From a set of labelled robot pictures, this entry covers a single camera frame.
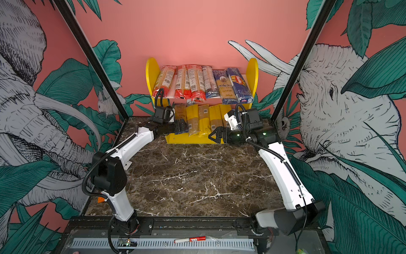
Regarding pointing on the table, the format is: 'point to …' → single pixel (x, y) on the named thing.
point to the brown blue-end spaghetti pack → (181, 113)
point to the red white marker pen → (199, 238)
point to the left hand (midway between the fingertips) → (182, 123)
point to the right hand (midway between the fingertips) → (215, 135)
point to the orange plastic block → (101, 199)
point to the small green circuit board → (127, 242)
